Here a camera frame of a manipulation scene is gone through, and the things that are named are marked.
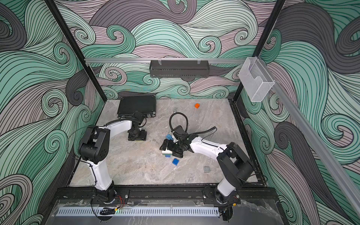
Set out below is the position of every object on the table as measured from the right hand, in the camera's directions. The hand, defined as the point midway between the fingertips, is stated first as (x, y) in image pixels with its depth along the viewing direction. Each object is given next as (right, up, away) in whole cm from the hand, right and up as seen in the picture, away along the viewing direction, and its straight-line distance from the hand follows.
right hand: (163, 153), depth 83 cm
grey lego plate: (+25, -9, -1) cm, 27 cm away
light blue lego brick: (+2, +7, +15) cm, 16 cm away
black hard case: (-18, +31, +30) cm, 46 cm away
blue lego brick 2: (+7, -6, +3) cm, 10 cm away
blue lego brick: (+2, -3, +5) cm, 6 cm away
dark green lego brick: (+2, -2, +3) cm, 4 cm away
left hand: (-18, +7, +13) cm, 23 cm away
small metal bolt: (+6, +27, +28) cm, 39 cm away
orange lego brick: (+25, +30, +32) cm, 51 cm away
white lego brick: (+2, +1, 0) cm, 2 cm away
